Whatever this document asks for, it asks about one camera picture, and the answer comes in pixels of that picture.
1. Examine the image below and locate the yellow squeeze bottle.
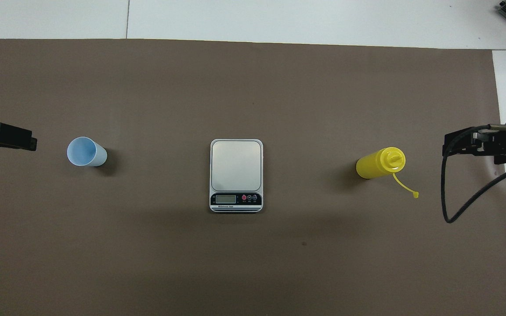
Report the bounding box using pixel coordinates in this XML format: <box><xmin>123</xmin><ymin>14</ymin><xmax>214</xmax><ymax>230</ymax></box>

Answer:
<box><xmin>356</xmin><ymin>147</ymin><xmax>419</xmax><ymax>199</ymax></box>

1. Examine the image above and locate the light blue plastic cup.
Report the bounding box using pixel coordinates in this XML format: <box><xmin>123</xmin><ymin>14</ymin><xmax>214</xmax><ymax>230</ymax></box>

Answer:
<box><xmin>67</xmin><ymin>136</ymin><xmax>108</xmax><ymax>167</ymax></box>

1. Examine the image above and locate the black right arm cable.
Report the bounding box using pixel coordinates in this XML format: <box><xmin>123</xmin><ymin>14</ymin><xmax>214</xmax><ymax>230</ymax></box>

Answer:
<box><xmin>441</xmin><ymin>124</ymin><xmax>506</xmax><ymax>224</ymax></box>

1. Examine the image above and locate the brown table mat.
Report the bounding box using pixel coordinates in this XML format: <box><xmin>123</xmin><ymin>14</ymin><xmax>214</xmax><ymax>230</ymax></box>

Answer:
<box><xmin>0</xmin><ymin>39</ymin><xmax>506</xmax><ymax>316</ymax></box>

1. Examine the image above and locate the silver digital kitchen scale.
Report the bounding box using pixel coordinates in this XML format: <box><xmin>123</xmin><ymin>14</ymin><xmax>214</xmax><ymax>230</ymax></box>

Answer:
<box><xmin>210</xmin><ymin>139</ymin><xmax>264</xmax><ymax>213</ymax></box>

